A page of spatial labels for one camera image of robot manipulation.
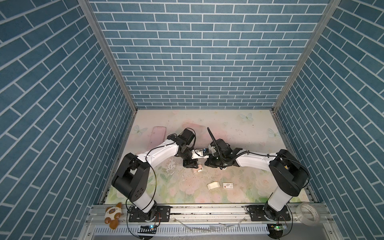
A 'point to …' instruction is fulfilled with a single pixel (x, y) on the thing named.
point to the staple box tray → (213, 185)
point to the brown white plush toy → (112, 214)
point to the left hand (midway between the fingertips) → (196, 161)
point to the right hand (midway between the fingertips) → (203, 162)
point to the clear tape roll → (308, 213)
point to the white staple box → (228, 185)
